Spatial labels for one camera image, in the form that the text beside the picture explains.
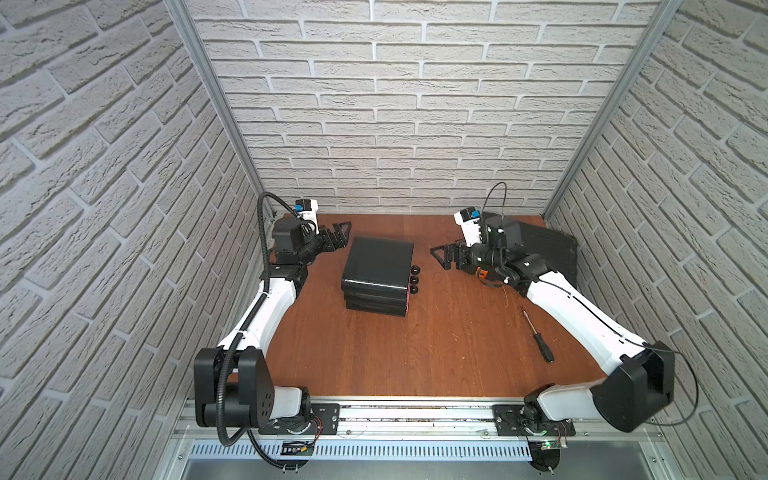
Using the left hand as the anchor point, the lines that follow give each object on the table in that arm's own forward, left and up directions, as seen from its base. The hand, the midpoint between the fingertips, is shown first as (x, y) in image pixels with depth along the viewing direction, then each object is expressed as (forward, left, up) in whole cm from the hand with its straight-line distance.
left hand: (344, 220), depth 81 cm
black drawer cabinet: (-8, -9, -17) cm, 20 cm away
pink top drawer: (-8, -20, -12) cm, 25 cm away
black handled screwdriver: (-25, -58, -25) cm, 68 cm away
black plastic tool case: (+7, -74, -22) cm, 77 cm away
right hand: (-7, -28, -2) cm, 29 cm away
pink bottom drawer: (-8, -21, -24) cm, 32 cm away
